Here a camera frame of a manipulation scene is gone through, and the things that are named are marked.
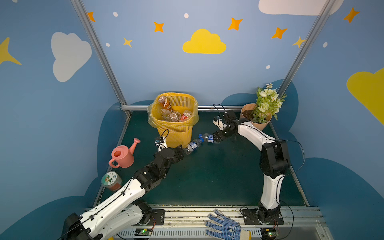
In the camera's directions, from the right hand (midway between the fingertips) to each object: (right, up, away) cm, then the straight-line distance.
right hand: (221, 133), depth 97 cm
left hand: (-27, -7, -20) cm, 34 cm away
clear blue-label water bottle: (-9, -3, +6) cm, 11 cm away
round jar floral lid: (-62, -24, -19) cm, 69 cm away
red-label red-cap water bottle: (-22, +12, -13) cm, 28 cm away
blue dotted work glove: (0, -45, -27) cm, 53 cm away
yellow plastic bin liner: (-32, +16, +2) cm, 36 cm away
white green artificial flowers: (+28, +19, -8) cm, 34 cm away
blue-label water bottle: (-19, -8, -1) cm, 21 cm away
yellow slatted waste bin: (-29, -1, -8) cm, 30 cm away
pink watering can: (-58, -12, -13) cm, 61 cm away
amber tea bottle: (-36, +19, -9) cm, 42 cm away
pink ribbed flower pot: (+20, +15, +9) cm, 27 cm away
